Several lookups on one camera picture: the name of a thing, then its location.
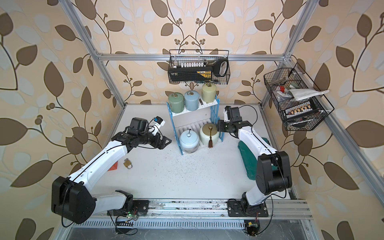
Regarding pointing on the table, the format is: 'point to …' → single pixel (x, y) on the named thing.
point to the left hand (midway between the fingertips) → (165, 137)
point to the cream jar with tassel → (209, 134)
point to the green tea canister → (176, 102)
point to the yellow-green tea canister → (209, 92)
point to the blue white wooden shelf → (208, 113)
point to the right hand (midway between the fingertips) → (221, 125)
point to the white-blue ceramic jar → (189, 141)
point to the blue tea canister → (191, 99)
